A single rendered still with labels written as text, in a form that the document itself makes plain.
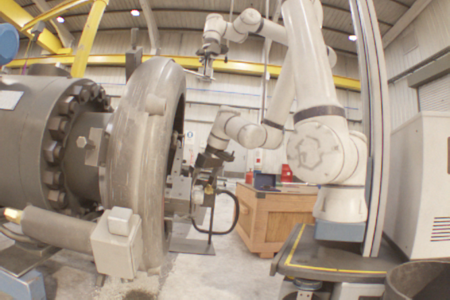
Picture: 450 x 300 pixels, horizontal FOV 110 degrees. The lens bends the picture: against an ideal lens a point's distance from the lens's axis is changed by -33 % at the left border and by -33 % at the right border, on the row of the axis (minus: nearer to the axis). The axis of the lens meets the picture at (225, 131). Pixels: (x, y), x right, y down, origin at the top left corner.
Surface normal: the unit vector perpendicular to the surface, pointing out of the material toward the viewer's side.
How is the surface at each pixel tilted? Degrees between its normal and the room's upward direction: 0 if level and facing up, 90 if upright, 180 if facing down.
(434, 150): 90
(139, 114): 73
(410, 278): 87
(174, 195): 38
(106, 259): 113
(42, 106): 64
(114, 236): 22
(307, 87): 90
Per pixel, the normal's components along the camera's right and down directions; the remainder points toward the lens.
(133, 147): 0.15, -0.22
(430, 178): -0.40, -0.17
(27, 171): 0.10, 0.12
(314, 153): -0.70, -0.05
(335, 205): -0.53, -0.52
